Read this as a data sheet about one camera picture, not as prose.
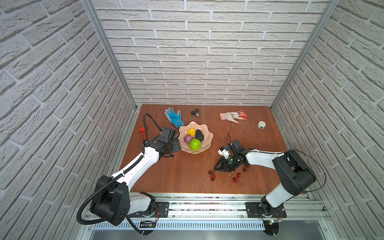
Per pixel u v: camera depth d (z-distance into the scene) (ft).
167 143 2.07
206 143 3.16
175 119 3.64
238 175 2.77
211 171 2.81
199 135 3.19
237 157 2.34
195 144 2.94
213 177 2.72
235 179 2.72
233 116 3.74
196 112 3.75
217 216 2.38
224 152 2.86
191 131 3.19
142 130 3.39
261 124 3.50
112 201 1.32
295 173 1.53
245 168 2.83
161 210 2.40
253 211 2.41
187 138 3.13
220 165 2.65
